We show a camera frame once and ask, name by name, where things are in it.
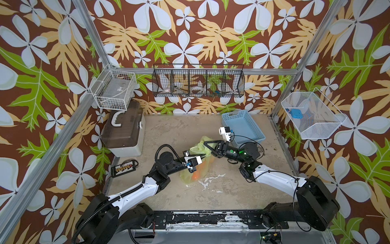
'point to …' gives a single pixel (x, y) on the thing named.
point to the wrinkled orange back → (196, 174)
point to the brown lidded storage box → (124, 131)
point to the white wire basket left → (114, 89)
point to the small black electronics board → (270, 236)
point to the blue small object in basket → (296, 113)
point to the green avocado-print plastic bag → (204, 170)
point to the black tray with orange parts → (123, 168)
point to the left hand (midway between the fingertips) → (204, 151)
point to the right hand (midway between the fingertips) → (205, 146)
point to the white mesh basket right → (320, 118)
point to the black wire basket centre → (198, 80)
